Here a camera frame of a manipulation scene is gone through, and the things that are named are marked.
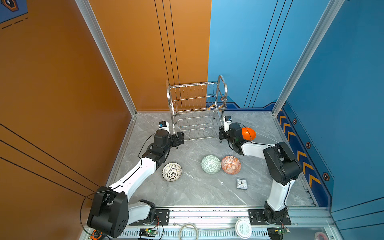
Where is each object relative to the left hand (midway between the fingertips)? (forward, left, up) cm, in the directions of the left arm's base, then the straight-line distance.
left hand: (177, 132), depth 84 cm
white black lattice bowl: (-16, +3, -17) cm, 24 cm away
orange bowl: (+11, -47, -15) cm, 50 cm away
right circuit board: (-44, -53, -17) cm, 71 cm away
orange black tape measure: (-47, +33, -16) cm, 60 cm away
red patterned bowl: (-11, -32, -17) cm, 38 cm away
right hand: (+11, -26, -8) cm, 29 cm away
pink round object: (-45, -69, -17) cm, 84 cm away
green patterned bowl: (-10, -20, -18) cm, 29 cm away
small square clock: (-23, -37, -16) cm, 46 cm away
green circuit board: (-45, +11, -20) cm, 50 cm away
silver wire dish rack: (+10, -11, +10) cm, 18 cm away
